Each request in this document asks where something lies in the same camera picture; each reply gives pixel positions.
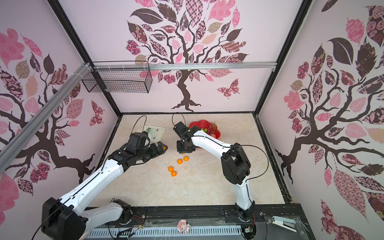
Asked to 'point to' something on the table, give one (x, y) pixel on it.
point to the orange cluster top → (170, 169)
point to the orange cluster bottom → (173, 173)
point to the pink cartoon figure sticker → (182, 226)
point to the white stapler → (285, 222)
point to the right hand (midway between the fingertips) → (182, 148)
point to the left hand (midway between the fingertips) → (162, 152)
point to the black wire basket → (90, 84)
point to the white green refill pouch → (155, 133)
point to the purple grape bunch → (212, 128)
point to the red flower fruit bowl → (204, 124)
